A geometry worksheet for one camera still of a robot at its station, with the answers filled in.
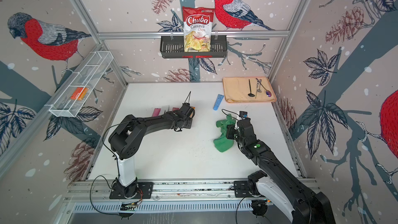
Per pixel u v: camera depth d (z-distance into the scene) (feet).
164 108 3.51
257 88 3.86
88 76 2.71
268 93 3.73
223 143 2.69
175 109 3.48
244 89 3.76
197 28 2.80
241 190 2.38
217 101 3.52
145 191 2.40
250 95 3.64
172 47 3.10
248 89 3.78
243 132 2.01
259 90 3.75
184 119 2.55
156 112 3.40
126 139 1.65
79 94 2.32
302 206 1.27
